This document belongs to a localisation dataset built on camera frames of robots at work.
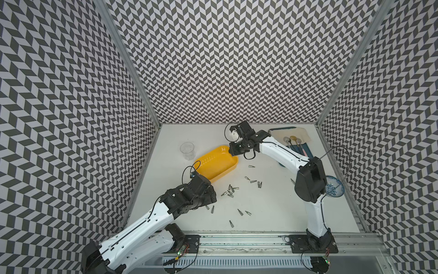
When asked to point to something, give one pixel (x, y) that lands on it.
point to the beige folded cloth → (278, 134)
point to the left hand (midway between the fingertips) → (208, 198)
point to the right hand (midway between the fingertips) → (231, 152)
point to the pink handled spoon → (299, 141)
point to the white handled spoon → (288, 140)
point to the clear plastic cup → (187, 149)
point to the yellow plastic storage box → (216, 162)
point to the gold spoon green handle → (294, 138)
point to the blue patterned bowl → (333, 188)
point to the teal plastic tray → (294, 147)
